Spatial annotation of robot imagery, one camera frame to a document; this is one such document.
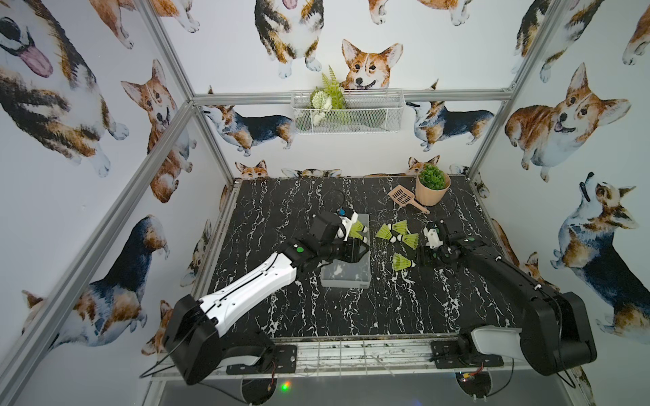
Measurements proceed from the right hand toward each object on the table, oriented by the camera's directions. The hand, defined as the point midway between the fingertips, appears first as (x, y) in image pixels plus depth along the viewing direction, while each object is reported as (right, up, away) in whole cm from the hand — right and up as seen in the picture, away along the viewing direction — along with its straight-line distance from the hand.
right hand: (421, 256), depth 87 cm
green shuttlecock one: (-22, +8, +14) cm, 27 cm away
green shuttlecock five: (-1, +4, +9) cm, 10 cm away
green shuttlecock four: (-4, +9, +14) cm, 17 cm away
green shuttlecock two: (-21, +6, +11) cm, 24 cm away
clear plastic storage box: (-24, -8, +4) cm, 26 cm away
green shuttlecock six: (-7, -3, +3) cm, 8 cm away
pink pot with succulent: (+9, +26, +15) cm, 31 cm away
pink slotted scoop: (+1, +21, +27) cm, 34 cm away
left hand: (-19, +6, -12) cm, 24 cm away
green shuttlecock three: (-11, +7, +11) cm, 17 cm away
